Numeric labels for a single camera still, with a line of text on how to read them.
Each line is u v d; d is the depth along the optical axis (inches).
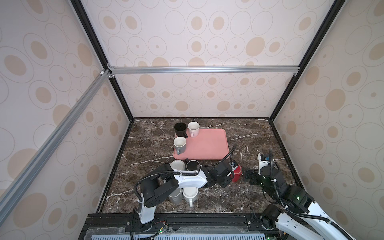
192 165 33.5
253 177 25.1
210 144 41.8
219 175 25.9
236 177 33.9
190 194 29.9
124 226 28.7
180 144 37.2
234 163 29.2
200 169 24.5
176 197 28.3
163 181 20.3
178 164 33.7
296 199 19.1
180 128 39.3
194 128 40.3
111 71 35.5
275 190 19.9
